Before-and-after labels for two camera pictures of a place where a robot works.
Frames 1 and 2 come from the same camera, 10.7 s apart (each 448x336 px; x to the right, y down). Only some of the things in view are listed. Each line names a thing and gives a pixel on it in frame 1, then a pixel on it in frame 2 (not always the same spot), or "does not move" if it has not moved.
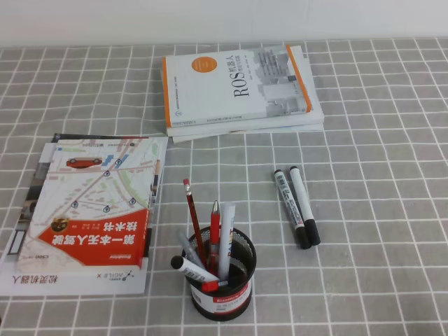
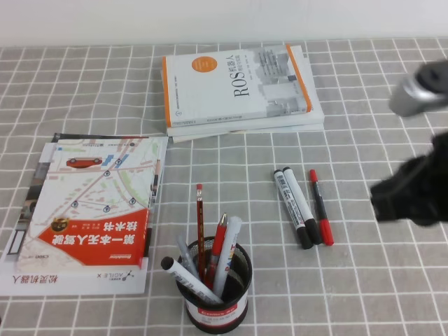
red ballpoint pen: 215,239 -> 218,250
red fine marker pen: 210,286 -> 326,232
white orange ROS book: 234,85 does not move
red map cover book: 93,210 does not move
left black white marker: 295,218 does not move
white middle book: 316,115 does not move
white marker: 192,269 -> 191,281
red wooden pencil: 194,224 -> 201,235
